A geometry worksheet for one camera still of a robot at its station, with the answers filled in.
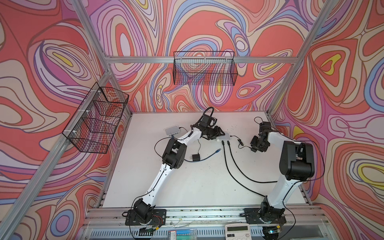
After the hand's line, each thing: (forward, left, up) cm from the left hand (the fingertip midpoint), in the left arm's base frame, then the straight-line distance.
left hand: (224, 134), depth 102 cm
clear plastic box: (-56, +24, -4) cm, 61 cm away
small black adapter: (-5, -11, -3) cm, 12 cm away
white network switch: (-3, 0, -1) cm, 3 cm away
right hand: (-10, -20, -3) cm, 22 cm away
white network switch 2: (+6, +37, -2) cm, 38 cm away
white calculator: (-55, +2, -1) cm, 55 cm away
